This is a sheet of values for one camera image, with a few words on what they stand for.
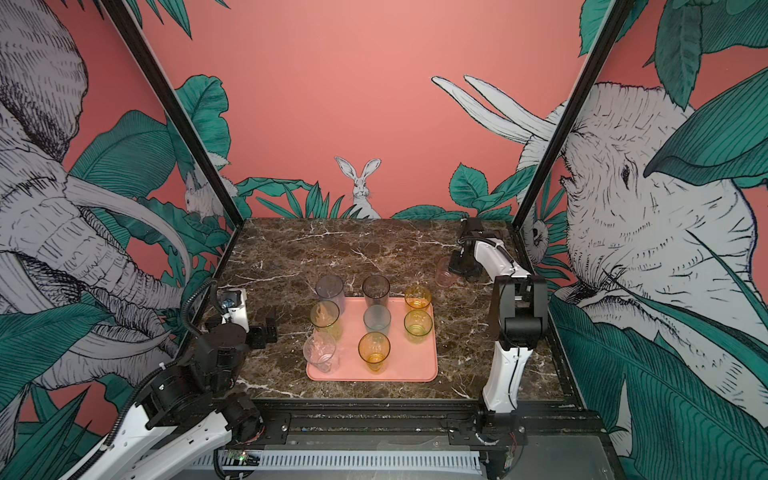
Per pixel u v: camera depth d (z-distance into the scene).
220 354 0.48
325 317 0.90
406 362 0.84
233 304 0.57
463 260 0.86
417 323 0.91
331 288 0.98
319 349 0.84
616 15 0.69
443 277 1.06
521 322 0.53
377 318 0.90
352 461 0.70
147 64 0.77
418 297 0.95
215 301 0.54
